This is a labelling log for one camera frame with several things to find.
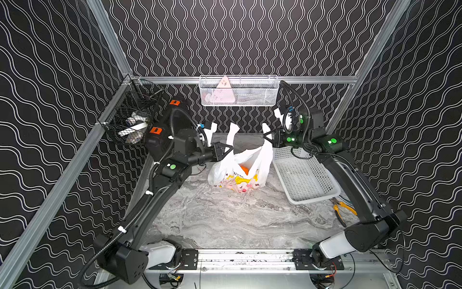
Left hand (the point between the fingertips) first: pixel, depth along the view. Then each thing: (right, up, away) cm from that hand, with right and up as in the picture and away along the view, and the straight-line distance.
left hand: (233, 144), depth 66 cm
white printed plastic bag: (-2, -12, +9) cm, 15 cm away
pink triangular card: (-4, +26, +25) cm, 36 cm away
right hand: (+12, +4, +5) cm, 14 cm away
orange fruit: (+5, -10, +5) cm, 12 cm away
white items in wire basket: (-45, +11, +18) cm, 50 cm away
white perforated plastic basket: (+39, -18, +32) cm, 53 cm away
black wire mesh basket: (-49, +26, +32) cm, 64 cm away
